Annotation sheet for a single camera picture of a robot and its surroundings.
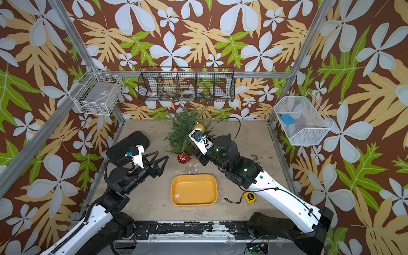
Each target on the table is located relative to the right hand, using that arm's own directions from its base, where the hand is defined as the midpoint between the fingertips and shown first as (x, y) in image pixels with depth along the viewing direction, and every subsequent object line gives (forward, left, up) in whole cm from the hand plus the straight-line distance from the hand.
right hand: (194, 141), depth 65 cm
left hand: (-2, +14, -6) cm, 16 cm away
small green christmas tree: (+7, +8, -8) cm, 13 cm away
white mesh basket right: (+15, -58, -4) cm, 60 cm away
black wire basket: (+48, +10, -3) cm, 49 cm away
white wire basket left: (+33, +54, +1) cm, 64 cm away
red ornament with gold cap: (-3, +5, -8) cm, 10 cm away
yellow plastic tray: (-7, +1, -35) cm, 36 cm away
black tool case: (+14, +51, -31) cm, 61 cm away
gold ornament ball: (+8, -2, 0) cm, 9 cm away
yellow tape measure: (-12, -29, -33) cm, 45 cm away
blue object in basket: (+22, -50, -9) cm, 56 cm away
